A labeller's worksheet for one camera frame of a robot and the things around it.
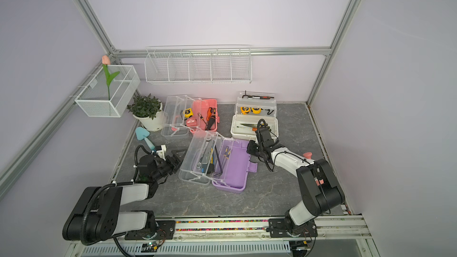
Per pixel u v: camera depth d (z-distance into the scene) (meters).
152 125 1.05
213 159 0.85
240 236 0.74
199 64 0.99
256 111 1.05
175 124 0.99
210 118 1.11
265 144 0.72
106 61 0.85
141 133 1.06
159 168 0.76
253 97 1.08
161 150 0.83
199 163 0.81
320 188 0.44
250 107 1.06
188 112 1.04
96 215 0.43
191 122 1.00
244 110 1.05
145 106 0.94
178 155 0.79
